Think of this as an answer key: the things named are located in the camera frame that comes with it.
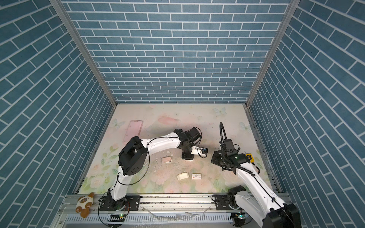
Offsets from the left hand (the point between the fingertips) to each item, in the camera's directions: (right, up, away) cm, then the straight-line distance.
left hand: (192, 156), depth 89 cm
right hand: (+11, +1, -7) cm, 13 cm away
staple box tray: (-6, -10, -7) cm, 13 cm away
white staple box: (+2, -10, -7) cm, 12 cm away
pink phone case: (-43, +16, +13) cm, 47 cm away
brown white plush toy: (-55, -19, -19) cm, 62 cm away
